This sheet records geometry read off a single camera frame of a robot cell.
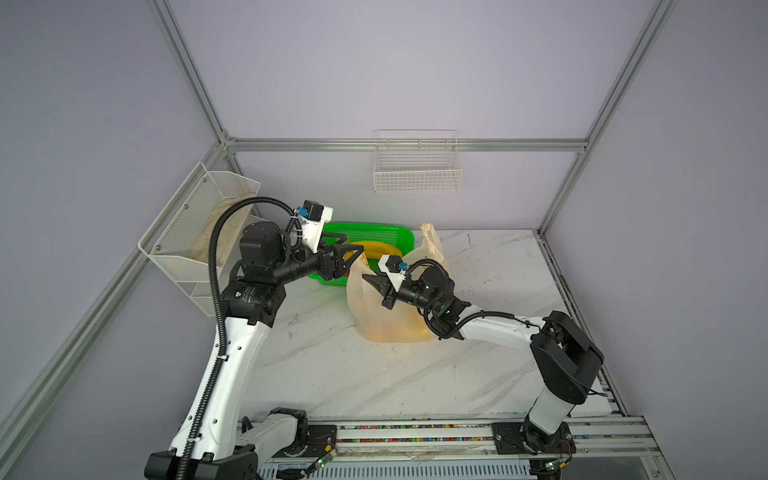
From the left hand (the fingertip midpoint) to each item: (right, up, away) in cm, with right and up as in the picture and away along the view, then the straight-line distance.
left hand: (352, 244), depth 63 cm
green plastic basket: (+11, +6, +48) cm, 49 cm away
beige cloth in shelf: (-41, -1, +12) cm, 42 cm away
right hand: (+1, -7, +11) cm, 13 cm away
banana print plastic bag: (+2, -19, +19) cm, 27 cm away
